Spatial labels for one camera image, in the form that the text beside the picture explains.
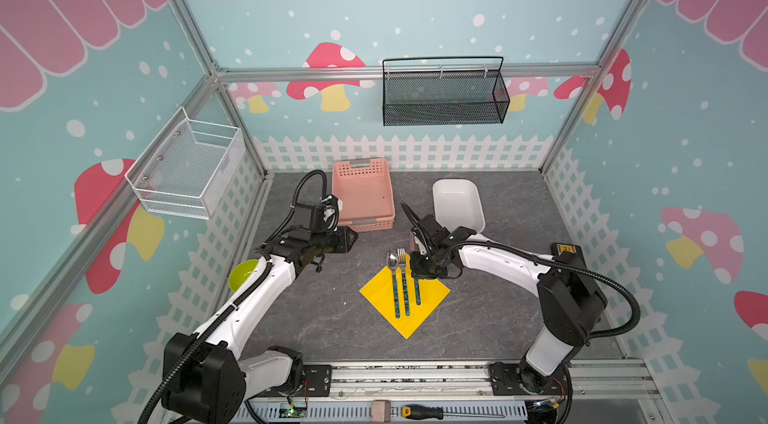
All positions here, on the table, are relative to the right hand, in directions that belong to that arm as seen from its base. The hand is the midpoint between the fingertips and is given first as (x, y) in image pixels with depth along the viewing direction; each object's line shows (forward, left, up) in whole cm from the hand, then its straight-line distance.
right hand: (410, 273), depth 86 cm
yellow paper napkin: (-4, +9, -7) cm, 12 cm away
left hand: (+5, +16, +10) cm, 19 cm away
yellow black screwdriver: (-33, -5, -4) cm, 34 cm away
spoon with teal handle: (+7, +5, -5) cm, 10 cm away
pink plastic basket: (+37, +16, -4) cm, 41 cm away
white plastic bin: (+30, -19, -5) cm, 36 cm away
